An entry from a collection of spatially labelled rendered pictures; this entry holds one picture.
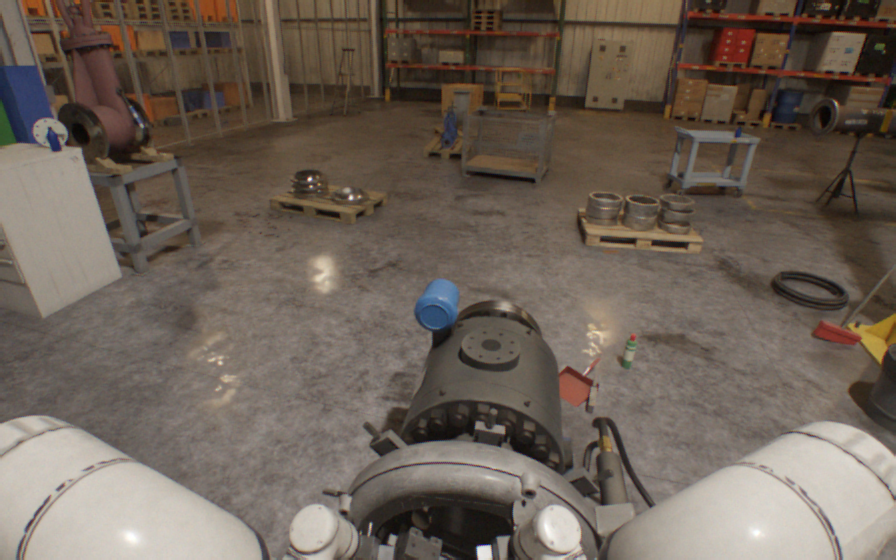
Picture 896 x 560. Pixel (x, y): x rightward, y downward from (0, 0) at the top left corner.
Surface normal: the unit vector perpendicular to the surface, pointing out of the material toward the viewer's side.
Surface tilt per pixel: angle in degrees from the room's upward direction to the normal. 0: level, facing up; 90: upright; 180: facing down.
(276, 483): 0
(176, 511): 39
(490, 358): 0
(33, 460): 6
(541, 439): 11
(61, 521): 24
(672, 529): 47
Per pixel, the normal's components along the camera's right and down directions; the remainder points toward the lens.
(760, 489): -0.09, -0.92
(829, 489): 0.13, -0.72
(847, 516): 0.27, -0.41
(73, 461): 0.13, -0.96
